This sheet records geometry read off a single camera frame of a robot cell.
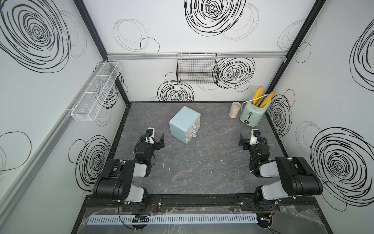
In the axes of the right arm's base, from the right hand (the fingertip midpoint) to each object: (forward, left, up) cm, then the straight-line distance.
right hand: (250, 134), depth 89 cm
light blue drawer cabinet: (+2, +40, +6) cm, 41 cm away
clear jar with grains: (+23, +5, -3) cm, 23 cm away
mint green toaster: (+14, -4, +3) cm, 15 cm away
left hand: (-1, +59, +1) cm, 59 cm away
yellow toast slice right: (+21, -13, +9) cm, 26 cm away
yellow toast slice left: (+27, -8, +10) cm, 30 cm away
